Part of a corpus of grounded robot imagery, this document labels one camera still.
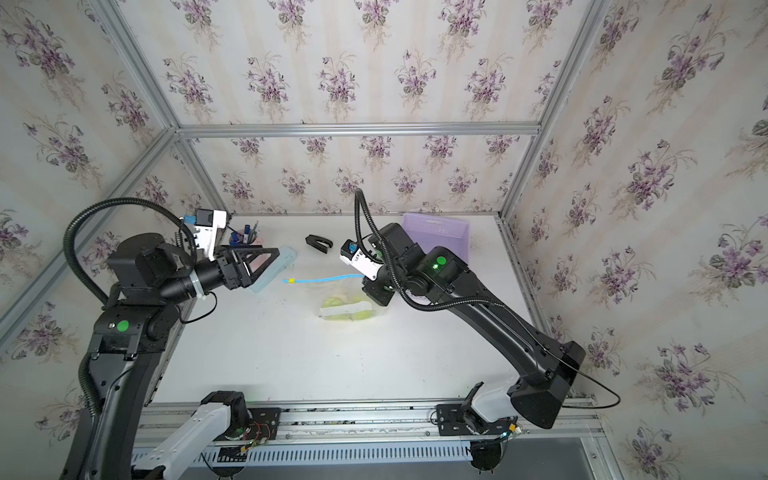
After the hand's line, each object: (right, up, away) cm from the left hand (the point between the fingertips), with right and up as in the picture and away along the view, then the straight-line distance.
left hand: (270, 254), depth 58 cm
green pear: (+8, -15, +24) cm, 30 cm away
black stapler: (-5, +3, +53) cm, 53 cm away
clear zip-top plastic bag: (+13, -8, +10) cm, 18 cm away
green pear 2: (+16, -18, +23) cm, 33 cm away
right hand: (+19, -6, +11) cm, 23 cm away
